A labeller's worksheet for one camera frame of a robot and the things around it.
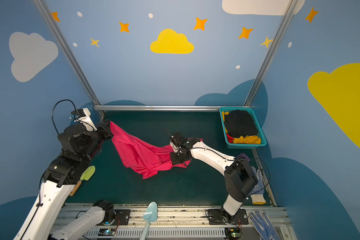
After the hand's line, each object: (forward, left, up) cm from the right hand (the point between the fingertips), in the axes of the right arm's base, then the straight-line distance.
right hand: (174, 159), depth 85 cm
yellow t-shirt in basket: (+20, -51, -5) cm, 55 cm away
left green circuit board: (-35, +31, -10) cm, 48 cm away
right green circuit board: (-32, -31, -11) cm, 46 cm away
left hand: (+1, +26, +31) cm, 41 cm away
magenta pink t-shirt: (-2, +16, +3) cm, 16 cm away
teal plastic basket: (+24, -56, -1) cm, 61 cm away
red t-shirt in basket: (+18, -35, -2) cm, 39 cm away
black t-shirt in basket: (+31, -44, -1) cm, 54 cm away
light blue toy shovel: (-27, +11, -10) cm, 31 cm away
